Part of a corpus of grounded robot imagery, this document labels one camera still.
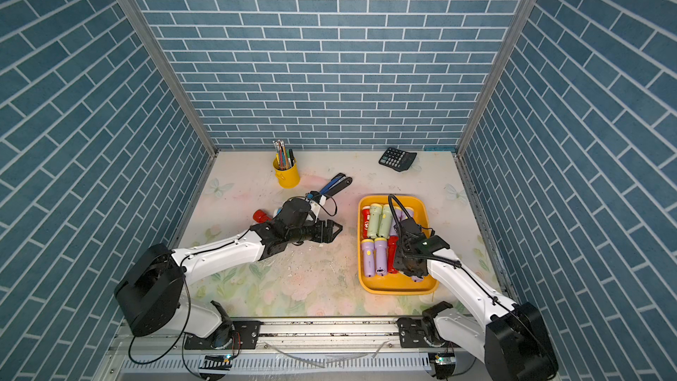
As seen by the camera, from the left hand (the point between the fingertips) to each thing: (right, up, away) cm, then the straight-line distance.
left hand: (341, 230), depth 83 cm
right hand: (+20, -11, +2) cm, 24 cm away
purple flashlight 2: (+13, -9, +4) cm, 17 cm away
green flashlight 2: (+16, +1, +9) cm, 18 cm away
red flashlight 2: (-30, +2, +14) cm, 33 cm away
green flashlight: (+12, +2, +9) cm, 14 cm away
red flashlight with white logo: (+9, +2, +13) cm, 16 cm away
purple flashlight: (+9, -7, +5) cm, 12 cm away
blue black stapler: (-3, +14, +25) cm, 29 cm away
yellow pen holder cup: (-22, +19, +19) cm, 36 cm away
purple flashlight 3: (+24, -15, 0) cm, 28 cm away
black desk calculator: (+24, +24, +33) cm, 47 cm away
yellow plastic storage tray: (+18, -17, 0) cm, 25 cm away
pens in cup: (-23, +24, +20) cm, 39 cm away
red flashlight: (+17, -5, +6) cm, 19 cm away
